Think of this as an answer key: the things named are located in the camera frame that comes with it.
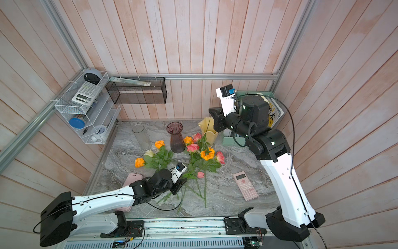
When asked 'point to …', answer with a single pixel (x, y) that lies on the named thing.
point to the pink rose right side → (220, 157)
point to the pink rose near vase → (197, 136)
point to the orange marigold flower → (207, 153)
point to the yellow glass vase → (207, 124)
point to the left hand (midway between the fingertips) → (182, 179)
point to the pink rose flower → (193, 147)
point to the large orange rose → (139, 162)
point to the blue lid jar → (76, 123)
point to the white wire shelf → (99, 118)
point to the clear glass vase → (140, 133)
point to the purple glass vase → (177, 143)
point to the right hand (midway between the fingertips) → (208, 109)
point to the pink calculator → (245, 185)
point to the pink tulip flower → (196, 175)
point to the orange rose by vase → (188, 140)
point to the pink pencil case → (130, 178)
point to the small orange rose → (159, 143)
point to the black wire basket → (126, 93)
